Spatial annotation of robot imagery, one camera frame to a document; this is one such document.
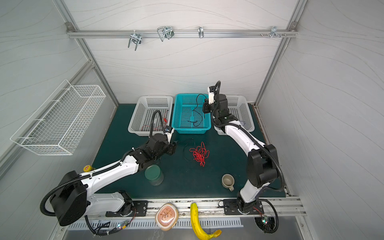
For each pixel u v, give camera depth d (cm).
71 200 40
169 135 72
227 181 82
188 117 111
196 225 65
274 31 77
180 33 77
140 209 74
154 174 74
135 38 78
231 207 74
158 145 62
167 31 75
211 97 74
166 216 69
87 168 69
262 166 45
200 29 72
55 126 66
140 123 107
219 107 64
